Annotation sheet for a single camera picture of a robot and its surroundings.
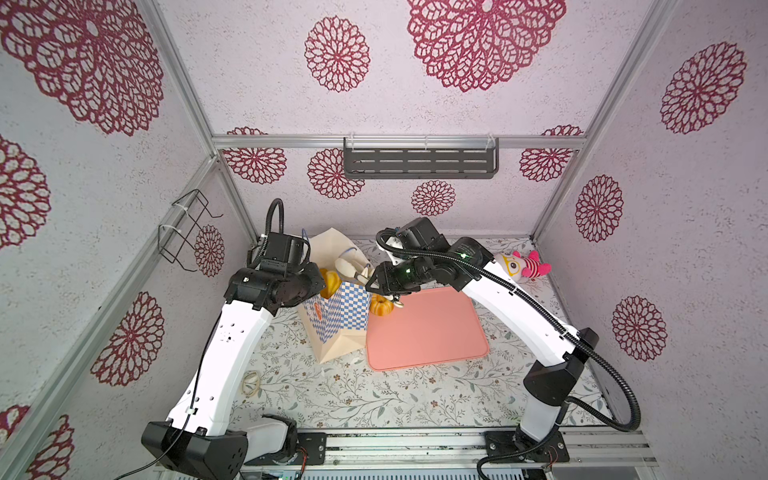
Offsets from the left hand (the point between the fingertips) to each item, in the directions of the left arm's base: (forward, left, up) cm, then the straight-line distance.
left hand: (318, 287), depth 73 cm
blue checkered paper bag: (-3, -4, -13) cm, 14 cm away
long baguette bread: (+4, -3, -2) cm, 5 cm away
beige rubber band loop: (-16, +20, -26) cm, 36 cm away
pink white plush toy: (+22, -62, -20) cm, 69 cm away
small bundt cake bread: (+10, -15, -26) cm, 32 cm away
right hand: (-2, -13, +6) cm, 14 cm away
